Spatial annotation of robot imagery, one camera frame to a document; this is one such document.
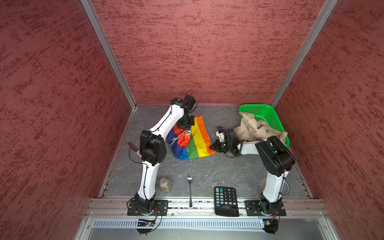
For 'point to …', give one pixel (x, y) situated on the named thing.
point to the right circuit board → (271, 225)
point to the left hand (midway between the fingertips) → (189, 130)
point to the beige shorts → (250, 129)
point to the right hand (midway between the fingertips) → (209, 149)
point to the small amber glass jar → (165, 185)
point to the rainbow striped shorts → (195, 142)
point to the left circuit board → (146, 222)
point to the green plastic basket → (264, 112)
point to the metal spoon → (190, 179)
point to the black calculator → (226, 201)
